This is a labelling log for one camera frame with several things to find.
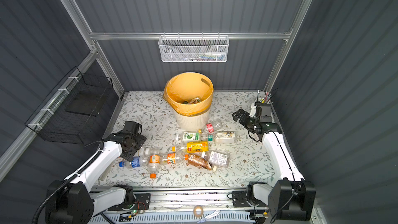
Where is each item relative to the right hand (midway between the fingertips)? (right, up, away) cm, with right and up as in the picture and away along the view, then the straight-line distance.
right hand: (241, 118), depth 82 cm
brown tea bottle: (-25, -22, -1) cm, 33 cm away
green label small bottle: (-29, -12, +10) cm, 33 cm away
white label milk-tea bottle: (-7, -12, +9) cm, 17 cm away
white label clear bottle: (-13, -22, +3) cm, 25 cm away
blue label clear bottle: (-56, -23, -1) cm, 60 cm away
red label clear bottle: (-16, -7, +12) cm, 21 cm away
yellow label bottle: (-24, -16, +5) cm, 29 cm away
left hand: (-56, -15, +3) cm, 58 cm away
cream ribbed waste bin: (-27, -3, +7) cm, 28 cm away
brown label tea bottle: (-25, +10, +14) cm, 31 cm away
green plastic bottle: (-32, +9, +22) cm, 40 cm away
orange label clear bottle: (-47, -25, +1) cm, 53 cm away
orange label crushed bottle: (-37, -22, 0) cm, 43 cm away
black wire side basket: (-83, +4, -5) cm, 83 cm away
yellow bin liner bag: (-29, +15, +20) cm, 39 cm away
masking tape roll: (-22, -41, -10) cm, 47 cm away
